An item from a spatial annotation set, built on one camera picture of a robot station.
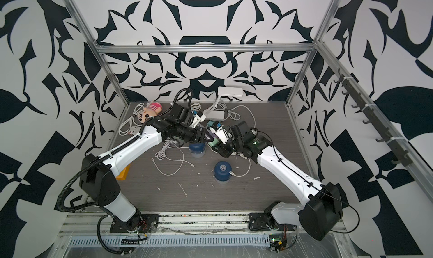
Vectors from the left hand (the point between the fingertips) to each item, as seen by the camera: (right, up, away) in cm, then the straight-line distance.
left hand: (209, 137), depth 78 cm
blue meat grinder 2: (+6, -16, +1) cm, 17 cm away
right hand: (+3, -2, 0) cm, 4 cm away
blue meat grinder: (-6, -7, +10) cm, 13 cm away
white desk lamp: (+1, +12, +30) cm, 32 cm away
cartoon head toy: (-38, +14, +30) cm, 50 cm away
